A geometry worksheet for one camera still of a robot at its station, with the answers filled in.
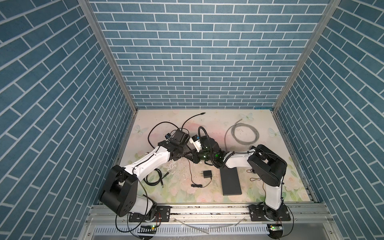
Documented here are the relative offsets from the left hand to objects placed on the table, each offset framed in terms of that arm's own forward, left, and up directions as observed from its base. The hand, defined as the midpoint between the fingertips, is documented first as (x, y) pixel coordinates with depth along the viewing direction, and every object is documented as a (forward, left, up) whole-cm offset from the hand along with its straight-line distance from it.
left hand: (186, 149), depth 88 cm
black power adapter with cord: (-13, -11, -6) cm, 18 cm away
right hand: (-4, +2, +1) cm, 4 cm away
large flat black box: (-17, -25, -7) cm, 31 cm away
